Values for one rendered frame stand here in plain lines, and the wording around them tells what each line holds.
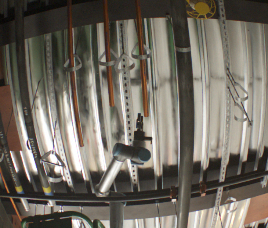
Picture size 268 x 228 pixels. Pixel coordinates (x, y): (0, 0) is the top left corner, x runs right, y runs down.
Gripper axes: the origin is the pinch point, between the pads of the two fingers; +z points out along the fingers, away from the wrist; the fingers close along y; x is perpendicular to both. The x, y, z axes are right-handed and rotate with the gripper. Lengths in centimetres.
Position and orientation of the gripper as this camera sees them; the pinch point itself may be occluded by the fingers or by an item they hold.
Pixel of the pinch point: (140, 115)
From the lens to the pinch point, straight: 332.8
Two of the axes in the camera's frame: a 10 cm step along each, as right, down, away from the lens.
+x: 9.8, 0.4, -1.7
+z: 0.7, -9.8, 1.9
